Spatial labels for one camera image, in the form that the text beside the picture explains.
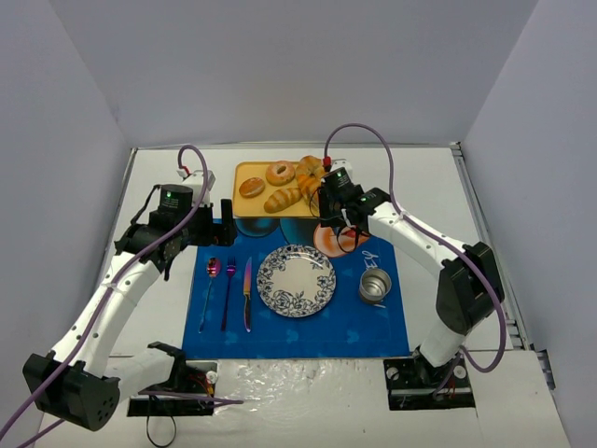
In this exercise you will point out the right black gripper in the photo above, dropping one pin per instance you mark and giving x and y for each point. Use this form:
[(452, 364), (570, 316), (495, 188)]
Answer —
[(326, 216)]

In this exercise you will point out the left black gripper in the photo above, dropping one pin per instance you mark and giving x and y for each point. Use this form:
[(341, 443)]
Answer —
[(225, 221)]

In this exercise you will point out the large striped croissant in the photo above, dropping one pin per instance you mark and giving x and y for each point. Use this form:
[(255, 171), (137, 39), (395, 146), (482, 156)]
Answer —
[(307, 186)]

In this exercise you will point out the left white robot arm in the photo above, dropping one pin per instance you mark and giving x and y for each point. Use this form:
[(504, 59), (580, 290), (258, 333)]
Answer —
[(73, 381)]

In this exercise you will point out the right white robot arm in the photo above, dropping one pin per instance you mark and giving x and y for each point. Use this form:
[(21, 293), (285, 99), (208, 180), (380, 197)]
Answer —
[(469, 287)]

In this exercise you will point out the twisted brown bread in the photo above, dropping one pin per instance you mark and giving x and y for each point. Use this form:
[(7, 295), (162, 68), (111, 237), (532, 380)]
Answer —
[(310, 166)]

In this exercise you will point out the yellow tray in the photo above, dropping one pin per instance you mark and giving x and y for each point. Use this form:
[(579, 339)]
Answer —
[(254, 207)]

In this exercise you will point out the iridescent fork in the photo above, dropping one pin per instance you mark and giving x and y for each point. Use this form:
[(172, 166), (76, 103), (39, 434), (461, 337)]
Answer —
[(230, 271)]

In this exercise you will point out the iridescent spoon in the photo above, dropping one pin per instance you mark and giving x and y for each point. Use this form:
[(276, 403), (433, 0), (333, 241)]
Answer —
[(213, 269)]

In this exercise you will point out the glazed round bun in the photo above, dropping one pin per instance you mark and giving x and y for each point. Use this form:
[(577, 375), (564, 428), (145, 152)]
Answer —
[(252, 187)]

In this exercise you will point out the iridescent knife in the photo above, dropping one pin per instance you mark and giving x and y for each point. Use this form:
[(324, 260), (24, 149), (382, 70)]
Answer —
[(247, 281)]

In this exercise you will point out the small striped croissant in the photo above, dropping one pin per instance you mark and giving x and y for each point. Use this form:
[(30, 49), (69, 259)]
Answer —
[(282, 199)]

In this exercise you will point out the blue printed placemat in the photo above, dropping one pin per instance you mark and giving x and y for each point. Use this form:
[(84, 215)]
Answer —
[(346, 327)]

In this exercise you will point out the blue floral plate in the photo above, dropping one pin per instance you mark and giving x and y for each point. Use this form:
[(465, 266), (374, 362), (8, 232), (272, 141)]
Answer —
[(296, 281)]

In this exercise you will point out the metal cup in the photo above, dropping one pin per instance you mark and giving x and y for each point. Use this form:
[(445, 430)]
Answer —
[(374, 285)]

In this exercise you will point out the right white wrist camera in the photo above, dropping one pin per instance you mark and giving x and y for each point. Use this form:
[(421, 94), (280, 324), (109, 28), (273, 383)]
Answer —
[(331, 165)]

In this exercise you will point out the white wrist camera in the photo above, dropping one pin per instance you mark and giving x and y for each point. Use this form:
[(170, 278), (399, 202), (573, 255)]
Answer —
[(197, 179), (331, 165)]

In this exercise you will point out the ring bagel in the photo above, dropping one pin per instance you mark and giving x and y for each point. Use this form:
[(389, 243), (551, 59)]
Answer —
[(280, 173)]

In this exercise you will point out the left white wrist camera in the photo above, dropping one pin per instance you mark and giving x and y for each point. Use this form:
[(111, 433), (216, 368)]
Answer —
[(197, 179)]

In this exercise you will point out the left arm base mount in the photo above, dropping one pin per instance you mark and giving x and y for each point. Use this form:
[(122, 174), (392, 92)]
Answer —
[(199, 380)]

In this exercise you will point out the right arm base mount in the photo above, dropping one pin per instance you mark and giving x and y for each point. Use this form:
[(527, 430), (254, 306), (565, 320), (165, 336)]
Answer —
[(414, 385)]

